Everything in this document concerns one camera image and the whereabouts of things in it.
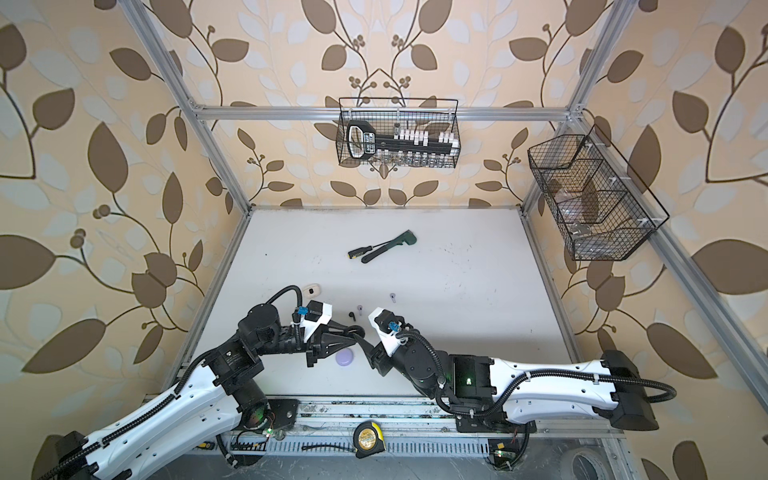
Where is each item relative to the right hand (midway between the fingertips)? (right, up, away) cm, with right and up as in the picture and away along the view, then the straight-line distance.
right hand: (368, 328), depth 64 cm
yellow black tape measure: (0, -28, +5) cm, 28 cm away
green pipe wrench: (+10, +19, +46) cm, 51 cm away
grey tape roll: (+50, -32, +4) cm, 60 cm away
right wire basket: (+57, +26, +8) cm, 64 cm away
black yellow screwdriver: (-2, +15, +44) cm, 46 cm away
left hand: (-3, -2, 0) cm, 4 cm away
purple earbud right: (+5, 0, +32) cm, 32 cm away
